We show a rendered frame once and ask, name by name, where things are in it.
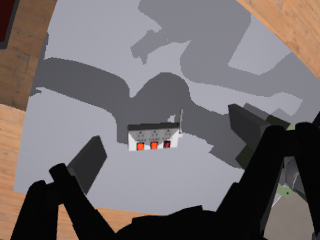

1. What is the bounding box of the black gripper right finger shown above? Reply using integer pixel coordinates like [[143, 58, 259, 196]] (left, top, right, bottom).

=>
[[194, 104, 320, 240]]

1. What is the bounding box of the grey power strip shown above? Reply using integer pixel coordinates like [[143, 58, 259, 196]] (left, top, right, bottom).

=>
[[127, 108, 183, 151]]

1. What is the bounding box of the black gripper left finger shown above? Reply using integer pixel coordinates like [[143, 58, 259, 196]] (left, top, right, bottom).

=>
[[10, 135, 122, 240]]

